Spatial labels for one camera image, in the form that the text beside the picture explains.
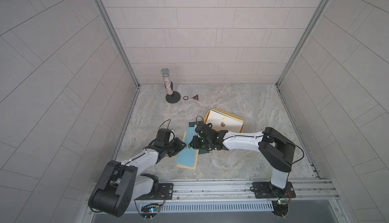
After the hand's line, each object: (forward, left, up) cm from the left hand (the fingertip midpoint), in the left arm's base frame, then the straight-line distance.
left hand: (187, 144), depth 87 cm
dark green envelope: (+12, -2, +2) cm, 13 cm away
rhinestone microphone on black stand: (+34, +13, +2) cm, 37 cm away
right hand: (-2, -1, +3) cm, 4 cm away
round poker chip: (+34, +4, +1) cm, 35 cm away
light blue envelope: (-7, 0, 0) cm, 7 cm away
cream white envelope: (+12, -20, +5) cm, 24 cm away
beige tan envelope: (-12, +3, 0) cm, 12 cm away
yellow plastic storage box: (+17, -24, +7) cm, 30 cm away
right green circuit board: (-30, -44, +1) cm, 53 cm away
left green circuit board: (-31, +14, +2) cm, 34 cm away
